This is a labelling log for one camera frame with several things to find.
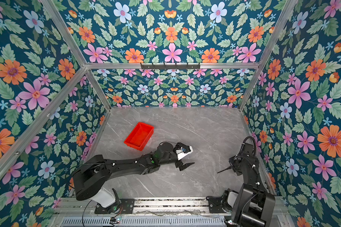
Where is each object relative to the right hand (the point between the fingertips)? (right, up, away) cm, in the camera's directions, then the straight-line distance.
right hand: (235, 163), depth 86 cm
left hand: (-27, +8, -8) cm, 30 cm away
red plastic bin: (-65, +14, +19) cm, 69 cm away
